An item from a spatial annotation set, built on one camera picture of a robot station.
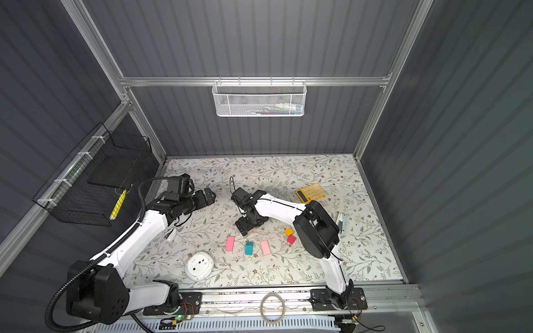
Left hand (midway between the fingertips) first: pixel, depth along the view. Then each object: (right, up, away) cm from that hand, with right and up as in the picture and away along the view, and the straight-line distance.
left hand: (206, 198), depth 85 cm
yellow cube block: (+35, -16, +6) cm, 39 cm away
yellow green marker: (-25, -1, -16) cm, 30 cm away
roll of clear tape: (+31, -39, -13) cm, 51 cm away
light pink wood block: (+24, -21, +2) cm, 33 cm away
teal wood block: (+18, -22, +2) cm, 28 cm away
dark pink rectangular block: (+9, -20, +4) cm, 23 cm away
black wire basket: (-36, +6, -13) cm, 39 cm away
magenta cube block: (+36, -19, +4) cm, 41 cm away
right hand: (+18, -14, +5) cm, 23 cm away
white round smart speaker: (-1, -26, -6) cm, 26 cm away
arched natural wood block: (+19, -13, -5) cm, 23 cm away
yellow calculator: (+48, +1, +19) cm, 52 cm away
